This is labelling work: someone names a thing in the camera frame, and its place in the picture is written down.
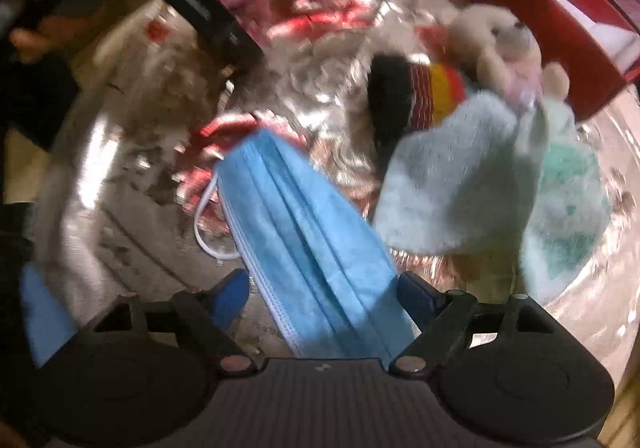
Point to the blue face mask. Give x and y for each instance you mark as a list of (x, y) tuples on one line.
[(310, 248), (45, 318)]

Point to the black striped sock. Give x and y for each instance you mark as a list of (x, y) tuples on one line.
[(425, 88)]

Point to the beige plush dog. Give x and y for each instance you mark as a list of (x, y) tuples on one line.
[(480, 38)]

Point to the green white towel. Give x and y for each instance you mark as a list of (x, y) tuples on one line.
[(570, 208)]

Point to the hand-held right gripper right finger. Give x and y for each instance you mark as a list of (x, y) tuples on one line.
[(417, 295)]

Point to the person's left hand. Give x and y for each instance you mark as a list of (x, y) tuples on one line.
[(35, 36)]

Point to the light blue towel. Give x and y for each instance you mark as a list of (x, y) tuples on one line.
[(450, 188)]

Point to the red cardboard box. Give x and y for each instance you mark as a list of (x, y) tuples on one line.
[(525, 13)]

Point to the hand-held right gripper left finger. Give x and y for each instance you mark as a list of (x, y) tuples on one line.
[(230, 295)]

